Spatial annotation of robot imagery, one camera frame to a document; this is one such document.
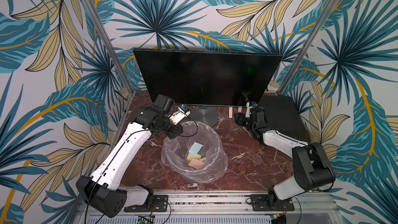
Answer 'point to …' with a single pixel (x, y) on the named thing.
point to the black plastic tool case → (281, 114)
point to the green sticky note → (203, 159)
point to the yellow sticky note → (191, 156)
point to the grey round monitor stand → (205, 114)
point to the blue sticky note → (195, 148)
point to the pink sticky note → (196, 164)
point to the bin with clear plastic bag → (174, 151)
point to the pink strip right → (239, 109)
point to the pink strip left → (230, 112)
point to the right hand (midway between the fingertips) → (239, 114)
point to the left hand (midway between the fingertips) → (176, 130)
